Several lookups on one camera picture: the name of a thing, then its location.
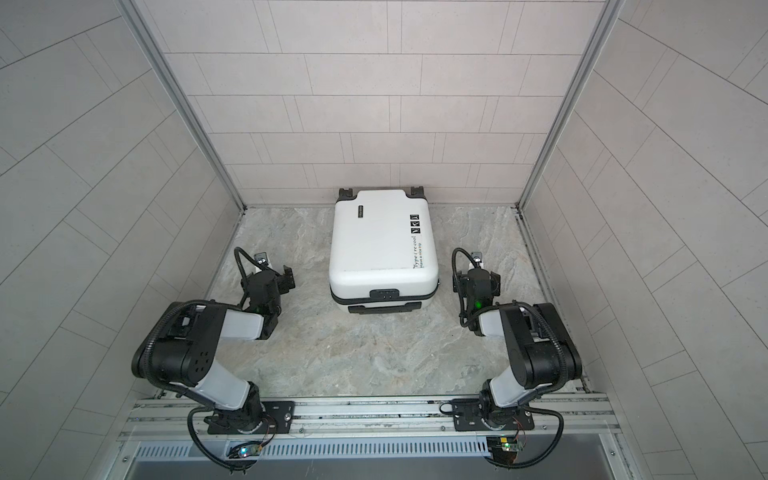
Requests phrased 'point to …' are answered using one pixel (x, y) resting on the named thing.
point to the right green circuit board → (502, 447)
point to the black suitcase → (383, 256)
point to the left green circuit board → (245, 450)
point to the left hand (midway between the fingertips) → (277, 263)
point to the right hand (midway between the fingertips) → (474, 269)
